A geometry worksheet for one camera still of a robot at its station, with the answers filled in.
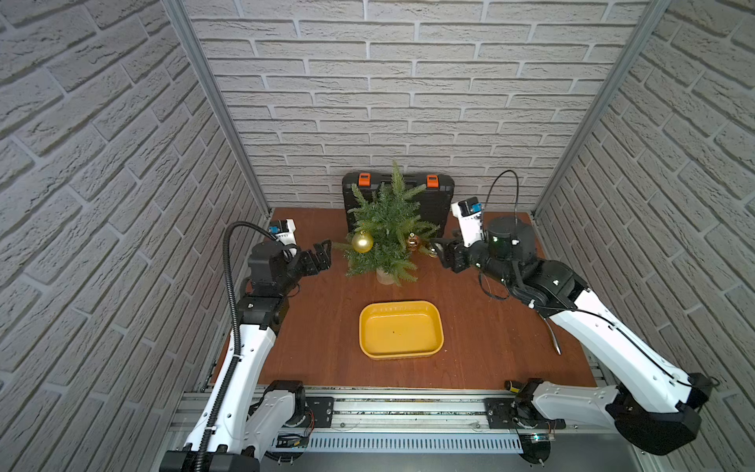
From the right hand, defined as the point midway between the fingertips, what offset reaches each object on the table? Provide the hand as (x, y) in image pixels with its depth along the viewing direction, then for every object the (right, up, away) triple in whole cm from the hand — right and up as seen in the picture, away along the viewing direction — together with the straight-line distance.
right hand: (446, 235), depth 65 cm
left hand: (-31, -1, +7) cm, 32 cm away
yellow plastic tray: (-11, -29, +22) cm, 38 cm away
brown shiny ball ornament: (-7, -1, +7) cm, 10 cm away
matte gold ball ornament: (-20, -2, +7) cm, 21 cm away
